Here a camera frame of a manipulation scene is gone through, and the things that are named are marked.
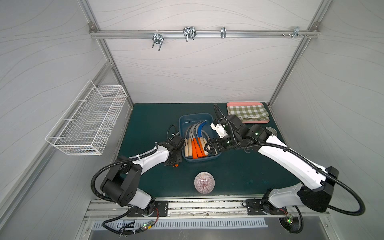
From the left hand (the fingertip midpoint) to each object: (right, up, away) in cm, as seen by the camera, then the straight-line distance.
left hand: (176, 161), depth 88 cm
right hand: (+19, +13, -18) cm, 29 cm away
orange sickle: (+11, +5, +4) cm, 13 cm away
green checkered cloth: (+54, +30, +27) cm, 67 cm away
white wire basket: (-40, +22, -20) cm, 50 cm away
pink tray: (+46, +37, +30) cm, 67 cm away
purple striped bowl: (+17, -10, -7) cm, 21 cm away
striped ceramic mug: (+63, +18, +10) cm, 66 cm away
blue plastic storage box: (+4, +25, +16) cm, 30 cm away
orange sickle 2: (+12, +12, +10) cm, 19 cm away
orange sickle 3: (0, -2, -2) cm, 3 cm away
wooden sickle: (+8, +10, +9) cm, 16 cm away
